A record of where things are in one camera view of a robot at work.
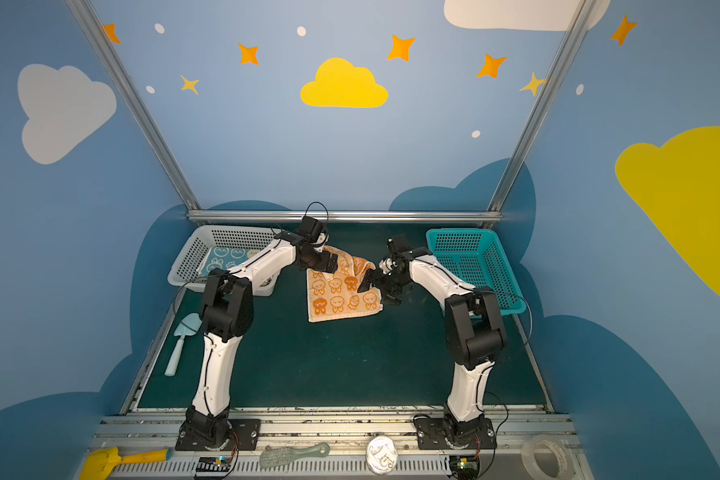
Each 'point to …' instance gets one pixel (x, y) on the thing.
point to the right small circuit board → (465, 466)
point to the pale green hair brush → (271, 457)
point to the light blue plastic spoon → (187, 326)
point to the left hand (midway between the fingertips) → (323, 262)
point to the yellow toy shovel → (102, 462)
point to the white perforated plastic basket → (188, 268)
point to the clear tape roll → (546, 457)
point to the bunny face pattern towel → (228, 258)
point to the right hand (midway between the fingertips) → (371, 292)
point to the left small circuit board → (212, 466)
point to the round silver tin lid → (382, 455)
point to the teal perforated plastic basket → (477, 256)
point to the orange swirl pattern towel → (333, 296)
